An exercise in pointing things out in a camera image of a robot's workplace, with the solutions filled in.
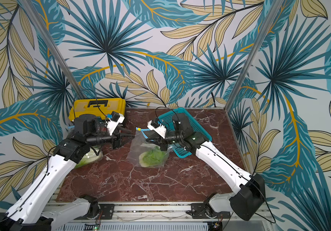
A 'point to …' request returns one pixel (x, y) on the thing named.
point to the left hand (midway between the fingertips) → (130, 136)
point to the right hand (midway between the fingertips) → (147, 138)
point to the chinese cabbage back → (153, 158)
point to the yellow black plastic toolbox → (100, 108)
